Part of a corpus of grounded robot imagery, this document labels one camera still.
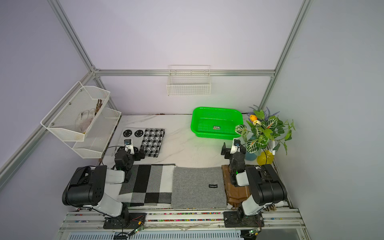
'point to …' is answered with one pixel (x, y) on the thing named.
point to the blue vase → (250, 156)
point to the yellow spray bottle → (266, 157)
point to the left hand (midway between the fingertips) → (135, 148)
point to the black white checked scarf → (149, 185)
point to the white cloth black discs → (136, 134)
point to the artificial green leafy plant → (264, 127)
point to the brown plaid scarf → (235, 195)
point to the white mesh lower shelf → (97, 138)
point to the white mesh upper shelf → (74, 116)
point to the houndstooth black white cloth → (152, 141)
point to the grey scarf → (198, 188)
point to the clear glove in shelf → (84, 120)
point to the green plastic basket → (216, 122)
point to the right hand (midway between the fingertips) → (232, 145)
